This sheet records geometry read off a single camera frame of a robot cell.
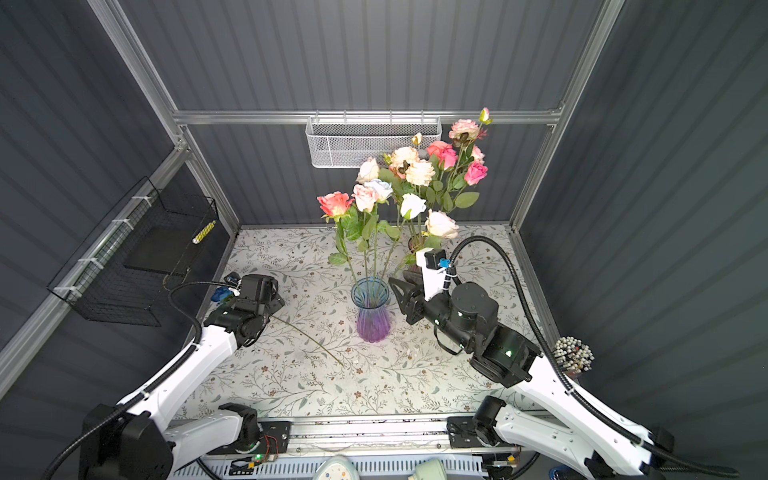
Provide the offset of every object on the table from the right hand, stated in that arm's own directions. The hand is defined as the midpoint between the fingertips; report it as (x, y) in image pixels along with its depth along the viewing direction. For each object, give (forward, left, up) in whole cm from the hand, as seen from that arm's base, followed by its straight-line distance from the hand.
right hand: (400, 280), depth 61 cm
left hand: (+8, +38, -22) cm, 44 cm away
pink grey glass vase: (+25, -5, -16) cm, 30 cm away
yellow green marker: (+20, +54, -7) cm, 58 cm away
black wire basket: (+13, +65, -4) cm, 66 cm away
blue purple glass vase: (+6, +8, -16) cm, 19 cm away
